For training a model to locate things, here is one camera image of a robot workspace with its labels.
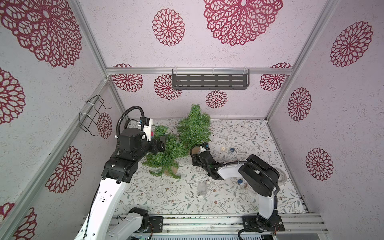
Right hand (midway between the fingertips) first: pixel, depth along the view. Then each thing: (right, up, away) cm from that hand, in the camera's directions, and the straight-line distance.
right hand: (191, 154), depth 95 cm
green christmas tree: (-12, -1, -20) cm, 24 cm away
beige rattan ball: (+22, +3, +8) cm, 24 cm away
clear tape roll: (+54, -12, -7) cm, 56 cm away
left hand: (-15, +12, -26) cm, 33 cm away
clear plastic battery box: (+6, -19, -9) cm, 22 cm away
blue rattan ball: (+28, +2, +7) cm, 29 cm away
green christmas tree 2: (+2, +15, -13) cm, 20 cm away
